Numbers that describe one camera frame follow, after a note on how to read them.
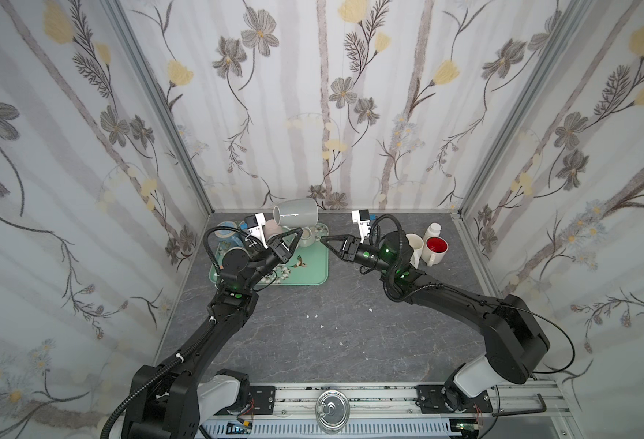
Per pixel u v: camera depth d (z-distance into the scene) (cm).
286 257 67
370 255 66
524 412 73
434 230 103
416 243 102
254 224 65
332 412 64
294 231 70
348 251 66
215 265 56
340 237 68
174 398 40
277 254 64
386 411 73
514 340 44
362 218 69
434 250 104
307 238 69
